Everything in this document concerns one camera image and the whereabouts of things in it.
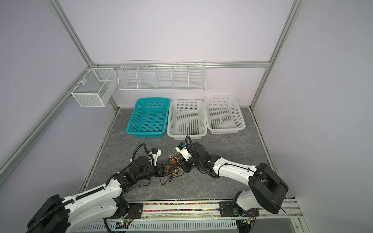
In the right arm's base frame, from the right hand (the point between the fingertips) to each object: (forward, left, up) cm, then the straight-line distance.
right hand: (178, 164), depth 81 cm
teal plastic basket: (+43, +26, -9) cm, 51 cm away
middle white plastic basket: (+43, -3, -10) cm, 45 cm away
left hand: (-3, +3, 0) cm, 4 cm away
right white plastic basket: (+46, -33, -8) cm, 57 cm away
